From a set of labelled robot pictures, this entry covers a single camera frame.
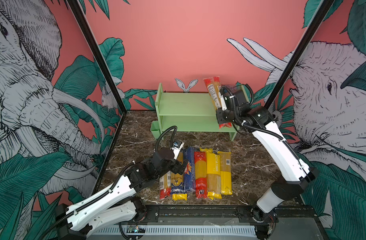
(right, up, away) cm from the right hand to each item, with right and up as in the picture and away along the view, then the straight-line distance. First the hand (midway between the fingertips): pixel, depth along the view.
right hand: (218, 109), depth 69 cm
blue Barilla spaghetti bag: (-14, -36, +10) cm, 40 cm away
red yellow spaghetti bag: (-7, -36, +15) cm, 40 cm away
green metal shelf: (-14, -1, +14) cm, 20 cm away
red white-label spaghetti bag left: (-27, -40, +12) cm, 50 cm away
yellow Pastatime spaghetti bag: (0, -36, +15) cm, 39 cm away
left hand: (-18, -21, +2) cm, 28 cm away
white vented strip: (-21, -58, +1) cm, 62 cm away
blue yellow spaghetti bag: (-20, -39, +9) cm, 45 cm away
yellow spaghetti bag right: (+8, -36, +18) cm, 41 cm away
